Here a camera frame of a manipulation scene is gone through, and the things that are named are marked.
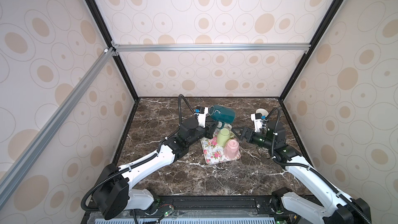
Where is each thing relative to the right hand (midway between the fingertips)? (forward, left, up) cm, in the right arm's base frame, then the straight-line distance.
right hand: (241, 129), depth 76 cm
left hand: (-1, +10, +6) cm, 11 cm away
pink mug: (-4, +4, -12) cm, 13 cm away
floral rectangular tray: (-3, +13, -22) cm, 25 cm away
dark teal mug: (+1, +10, +11) cm, 15 cm away
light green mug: (+3, +8, -12) cm, 15 cm away
